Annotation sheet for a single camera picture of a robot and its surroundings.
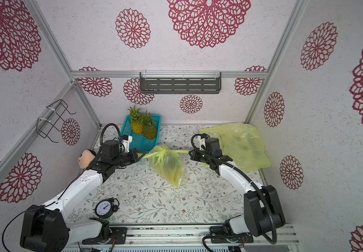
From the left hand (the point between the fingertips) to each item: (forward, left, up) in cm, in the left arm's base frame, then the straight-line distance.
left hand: (144, 153), depth 82 cm
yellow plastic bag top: (-7, -13, 0) cm, 15 cm away
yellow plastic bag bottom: (+21, -61, -19) cm, 67 cm away
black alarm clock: (-24, +20, -15) cm, 34 cm away
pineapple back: (+29, +10, -5) cm, 31 cm away
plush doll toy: (+3, +37, -10) cm, 39 cm away
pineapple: (+23, +1, -4) cm, 23 cm away
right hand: (+3, -24, -3) cm, 25 cm away
